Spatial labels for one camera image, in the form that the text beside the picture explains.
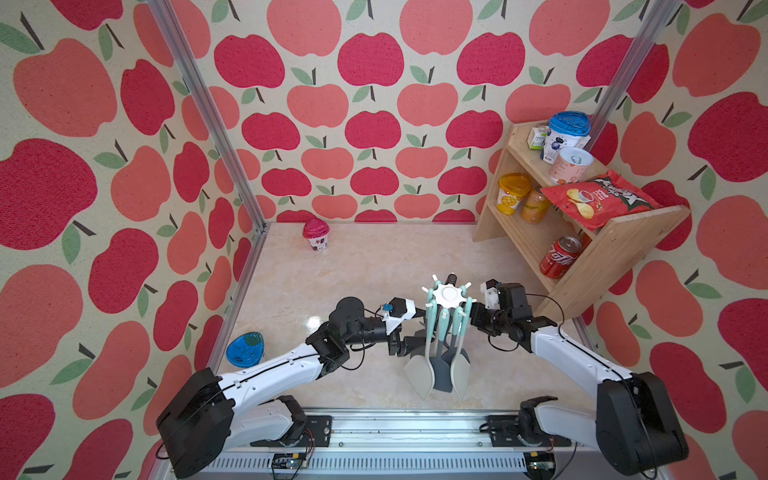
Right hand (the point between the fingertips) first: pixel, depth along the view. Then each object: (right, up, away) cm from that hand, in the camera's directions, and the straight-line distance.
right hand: (464, 319), depth 88 cm
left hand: (-14, +2, -22) cm, 26 cm away
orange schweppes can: (+21, +33, -1) cm, 39 cm away
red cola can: (+19, +19, -15) cm, 31 cm away
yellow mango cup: (+14, +39, +1) cm, 42 cm away
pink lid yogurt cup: (-49, +28, +18) cm, 59 cm away
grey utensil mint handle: (-11, -7, -20) cm, 23 cm away
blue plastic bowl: (-61, -6, -10) cm, 62 cm away
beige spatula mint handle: (-5, -7, -14) cm, 17 cm away
